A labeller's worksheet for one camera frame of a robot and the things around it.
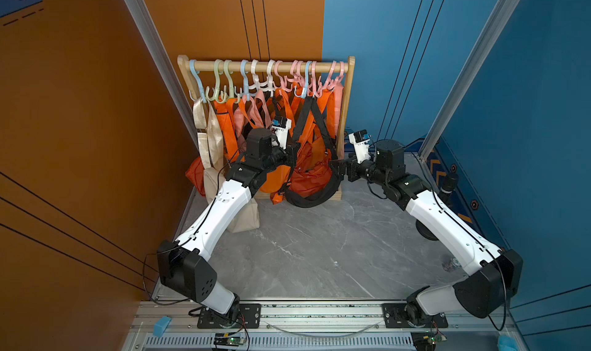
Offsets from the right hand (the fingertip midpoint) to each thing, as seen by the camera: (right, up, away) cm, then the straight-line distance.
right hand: (341, 158), depth 75 cm
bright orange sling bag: (-23, -8, +9) cm, 26 cm away
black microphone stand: (+38, -8, +3) cm, 39 cm away
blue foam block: (-57, -53, -4) cm, 78 cm away
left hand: (-13, +6, 0) cm, 15 cm away
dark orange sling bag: (-9, -5, +26) cm, 28 cm away
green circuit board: (-38, -58, -4) cm, 69 cm away
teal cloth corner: (+46, -54, -9) cm, 72 cm away
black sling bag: (-14, -14, +10) cm, 22 cm away
